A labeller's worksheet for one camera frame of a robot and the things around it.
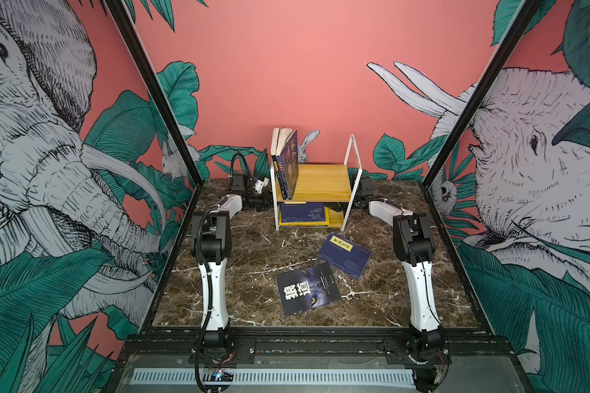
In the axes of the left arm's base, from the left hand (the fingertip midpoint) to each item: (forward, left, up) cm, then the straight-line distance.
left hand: (283, 196), depth 100 cm
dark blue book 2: (-21, -25, -12) cm, 35 cm away
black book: (-35, -8, -10) cm, 37 cm away
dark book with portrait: (-3, -3, +24) cm, 25 cm away
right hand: (-1, -16, -1) cm, 16 cm away
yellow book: (-10, -13, -5) cm, 17 cm away
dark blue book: (-6, -5, -3) cm, 8 cm away
